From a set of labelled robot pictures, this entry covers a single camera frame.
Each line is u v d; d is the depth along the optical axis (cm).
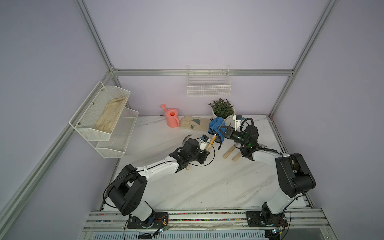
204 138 75
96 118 78
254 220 73
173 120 108
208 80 96
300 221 75
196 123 115
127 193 43
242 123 80
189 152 66
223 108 101
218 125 82
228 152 98
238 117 80
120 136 93
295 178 48
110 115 80
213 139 83
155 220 73
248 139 71
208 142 74
